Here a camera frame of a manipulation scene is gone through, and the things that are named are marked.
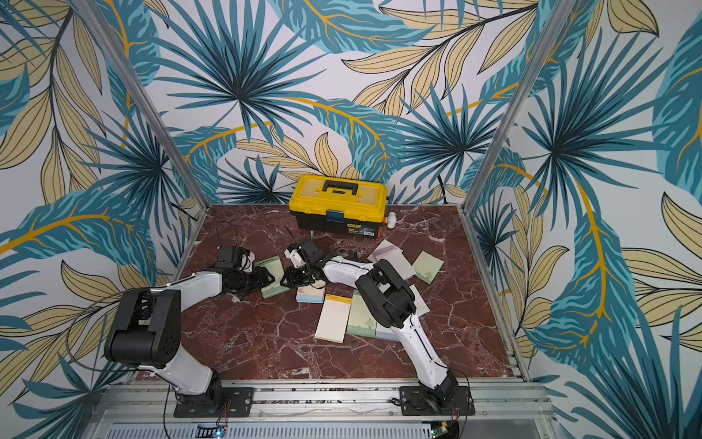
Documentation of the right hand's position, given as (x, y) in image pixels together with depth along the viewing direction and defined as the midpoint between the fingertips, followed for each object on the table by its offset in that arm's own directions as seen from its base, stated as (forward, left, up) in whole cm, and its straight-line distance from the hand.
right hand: (284, 282), depth 95 cm
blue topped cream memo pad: (-5, -8, 0) cm, 10 cm away
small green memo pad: (+7, +5, 0) cm, 9 cm away
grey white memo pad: (-18, -34, -1) cm, 38 cm away
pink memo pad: (+14, -37, -2) cm, 40 cm away
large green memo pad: (-15, -26, 0) cm, 30 cm away
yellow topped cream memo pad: (-13, -18, -1) cm, 22 cm away
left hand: (-1, +5, +1) cm, 5 cm away
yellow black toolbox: (+21, -19, +17) cm, 33 cm away
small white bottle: (+26, -40, +3) cm, 48 cm away
